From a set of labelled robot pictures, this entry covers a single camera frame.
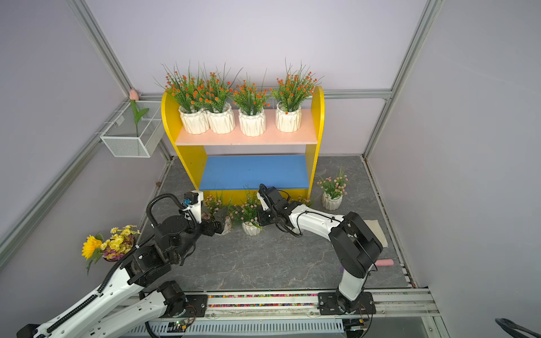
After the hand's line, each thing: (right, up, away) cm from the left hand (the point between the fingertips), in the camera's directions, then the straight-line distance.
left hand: (215, 207), depth 69 cm
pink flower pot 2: (+45, +4, +21) cm, 50 cm away
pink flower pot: (+9, -4, +13) cm, 16 cm away
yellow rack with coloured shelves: (-2, +17, +42) cm, 46 cm away
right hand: (+12, -7, +19) cm, 24 cm away
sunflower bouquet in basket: (-30, -12, -6) cm, 33 cm away
